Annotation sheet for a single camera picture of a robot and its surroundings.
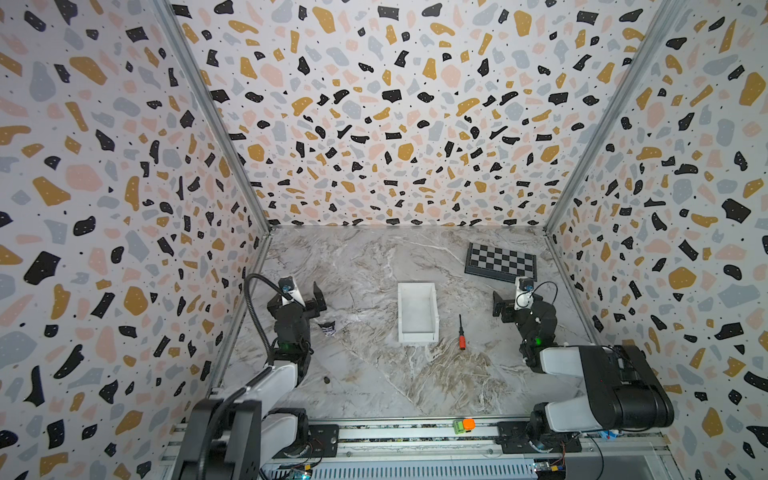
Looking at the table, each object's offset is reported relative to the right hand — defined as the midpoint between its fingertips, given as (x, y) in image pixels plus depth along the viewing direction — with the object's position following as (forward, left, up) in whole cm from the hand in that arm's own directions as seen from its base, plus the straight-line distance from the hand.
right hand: (519, 291), depth 91 cm
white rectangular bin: (-3, +31, -10) cm, 32 cm away
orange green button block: (-35, +19, -8) cm, 41 cm away
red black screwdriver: (-11, +17, -10) cm, 23 cm away
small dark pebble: (-25, +56, -8) cm, 62 cm away
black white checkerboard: (+16, +1, -7) cm, 18 cm away
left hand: (-5, +63, +7) cm, 64 cm away
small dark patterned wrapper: (-12, +57, -4) cm, 59 cm away
